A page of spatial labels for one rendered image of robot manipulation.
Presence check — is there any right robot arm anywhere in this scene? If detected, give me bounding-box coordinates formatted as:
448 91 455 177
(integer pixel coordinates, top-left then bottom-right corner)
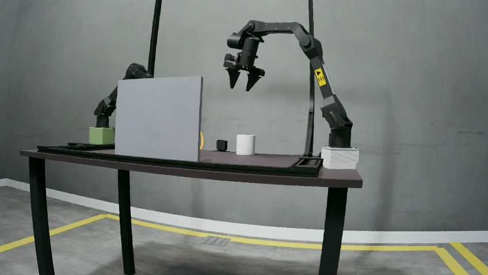
94 63 153 128

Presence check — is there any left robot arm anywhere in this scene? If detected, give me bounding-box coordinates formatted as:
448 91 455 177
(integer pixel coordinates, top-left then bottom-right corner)
227 20 353 148

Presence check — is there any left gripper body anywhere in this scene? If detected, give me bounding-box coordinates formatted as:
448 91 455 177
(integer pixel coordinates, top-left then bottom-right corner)
223 50 265 77

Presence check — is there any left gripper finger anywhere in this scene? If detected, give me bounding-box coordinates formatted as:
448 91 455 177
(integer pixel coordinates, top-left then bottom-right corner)
225 68 241 89
246 74 262 91

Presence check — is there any white mug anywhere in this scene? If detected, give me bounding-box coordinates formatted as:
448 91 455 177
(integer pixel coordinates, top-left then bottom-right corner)
236 135 256 155

